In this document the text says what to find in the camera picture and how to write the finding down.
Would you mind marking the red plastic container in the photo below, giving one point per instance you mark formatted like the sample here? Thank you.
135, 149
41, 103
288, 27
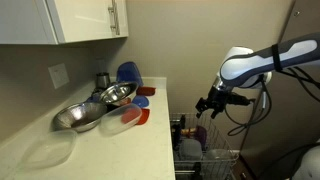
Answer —
146, 90

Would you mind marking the tall blue plastic container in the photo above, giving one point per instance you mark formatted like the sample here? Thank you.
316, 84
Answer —
129, 73

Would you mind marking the blue plastic lid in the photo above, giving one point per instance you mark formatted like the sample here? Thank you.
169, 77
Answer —
141, 101

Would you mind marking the black kitchen item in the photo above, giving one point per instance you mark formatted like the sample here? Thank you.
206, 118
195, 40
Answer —
176, 131

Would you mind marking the purple cup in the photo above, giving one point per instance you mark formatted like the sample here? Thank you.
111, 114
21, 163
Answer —
200, 136

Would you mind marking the clear container with red inside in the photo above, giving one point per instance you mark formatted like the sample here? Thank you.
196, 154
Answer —
115, 123

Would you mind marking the large steel mixing bowl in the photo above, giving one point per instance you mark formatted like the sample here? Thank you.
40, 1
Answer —
78, 116

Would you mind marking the white wall switch plate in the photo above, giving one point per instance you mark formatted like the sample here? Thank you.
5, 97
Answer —
58, 76

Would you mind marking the steel cup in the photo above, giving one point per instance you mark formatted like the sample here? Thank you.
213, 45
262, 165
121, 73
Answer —
103, 80

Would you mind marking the clear square food container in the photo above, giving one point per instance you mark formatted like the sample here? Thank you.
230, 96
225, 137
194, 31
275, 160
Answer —
190, 150

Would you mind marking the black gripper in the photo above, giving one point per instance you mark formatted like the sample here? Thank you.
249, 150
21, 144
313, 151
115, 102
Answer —
216, 98

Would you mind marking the orange wooden utensil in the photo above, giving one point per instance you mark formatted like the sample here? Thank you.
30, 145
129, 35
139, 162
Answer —
187, 131

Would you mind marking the clear round plastic bowl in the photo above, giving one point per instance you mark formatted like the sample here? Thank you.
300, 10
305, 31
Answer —
217, 163

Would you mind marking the small steel mixing bowl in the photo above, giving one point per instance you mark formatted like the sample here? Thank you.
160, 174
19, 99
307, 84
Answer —
116, 92

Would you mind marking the empty clear plastic container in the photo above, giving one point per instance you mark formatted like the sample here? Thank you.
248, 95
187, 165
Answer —
50, 150

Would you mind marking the red plastic lid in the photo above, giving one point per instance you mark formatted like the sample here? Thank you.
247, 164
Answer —
144, 116

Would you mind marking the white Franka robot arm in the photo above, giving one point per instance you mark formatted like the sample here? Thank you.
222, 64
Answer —
253, 65

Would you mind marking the white wall cabinet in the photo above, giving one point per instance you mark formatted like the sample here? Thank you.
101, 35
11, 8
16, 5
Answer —
80, 20

